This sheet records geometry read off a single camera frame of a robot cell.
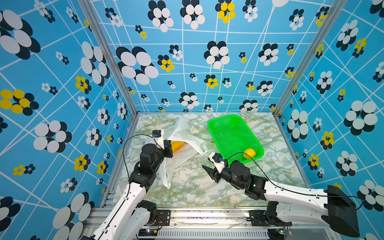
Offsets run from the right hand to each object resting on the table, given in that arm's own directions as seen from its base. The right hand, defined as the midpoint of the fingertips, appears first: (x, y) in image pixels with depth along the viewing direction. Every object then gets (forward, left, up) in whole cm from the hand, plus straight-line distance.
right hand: (206, 162), depth 73 cm
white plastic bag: (+10, +7, +1) cm, 12 cm away
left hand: (+10, +18, +5) cm, 22 cm away
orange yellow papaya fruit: (+19, +18, -15) cm, 30 cm away
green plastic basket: (+30, -20, -19) cm, 41 cm away
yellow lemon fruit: (+13, -29, -14) cm, 35 cm away
